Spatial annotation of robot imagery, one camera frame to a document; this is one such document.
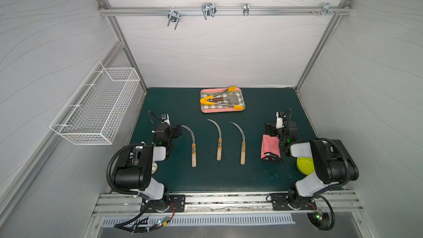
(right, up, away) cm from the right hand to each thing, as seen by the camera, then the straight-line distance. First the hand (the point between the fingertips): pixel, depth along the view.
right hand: (275, 121), depth 95 cm
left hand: (-62, -2, -1) cm, 62 cm away
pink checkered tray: (-41, +7, +13) cm, 43 cm away
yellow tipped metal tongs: (-43, +12, +15) cm, 47 cm away
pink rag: (-6, -12, -7) cm, 15 cm away
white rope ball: (-67, -22, -14) cm, 71 cm away
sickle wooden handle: (-21, -17, -8) cm, 28 cm away
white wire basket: (-86, +8, -26) cm, 91 cm away
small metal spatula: (-24, +14, +19) cm, 33 cm away
